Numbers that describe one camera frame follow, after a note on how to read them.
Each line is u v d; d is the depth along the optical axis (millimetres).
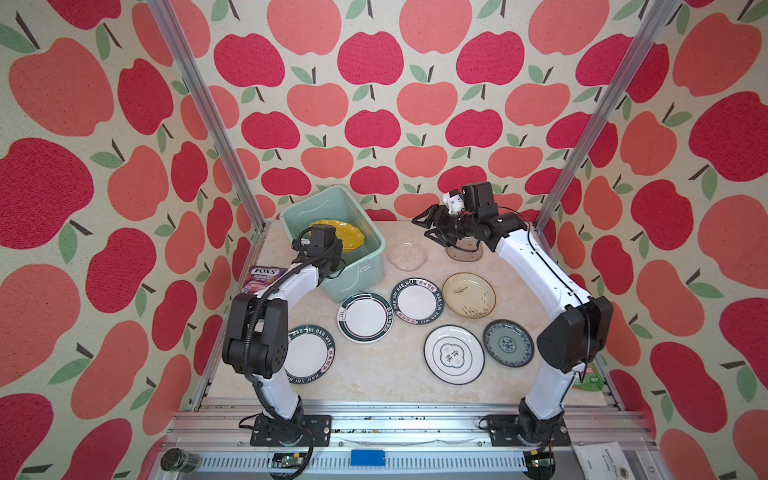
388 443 728
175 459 627
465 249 689
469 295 999
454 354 865
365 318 940
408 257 1112
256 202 1166
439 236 735
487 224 603
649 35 721
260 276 1025
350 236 1045
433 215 731
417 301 990
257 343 486
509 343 887
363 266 891
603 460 690
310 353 870
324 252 730
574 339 468
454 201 766
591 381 820
